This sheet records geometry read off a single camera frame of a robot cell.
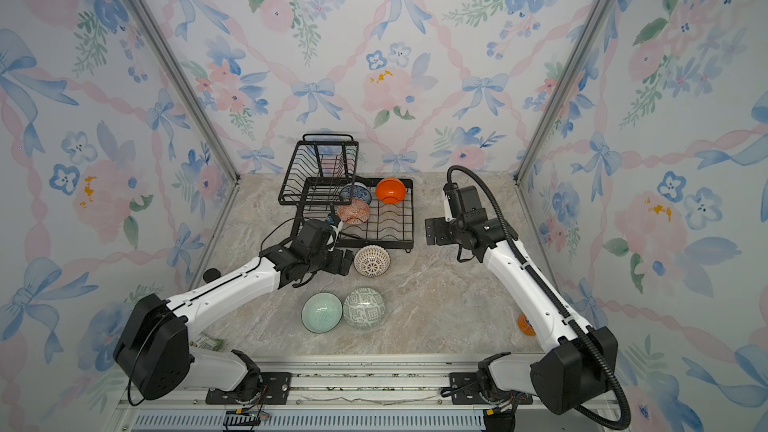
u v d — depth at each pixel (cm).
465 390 73
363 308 86
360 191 108
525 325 85
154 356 41
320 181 112
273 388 74
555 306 43
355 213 105
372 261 95
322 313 85
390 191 110
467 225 58
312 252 65
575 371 39
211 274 83
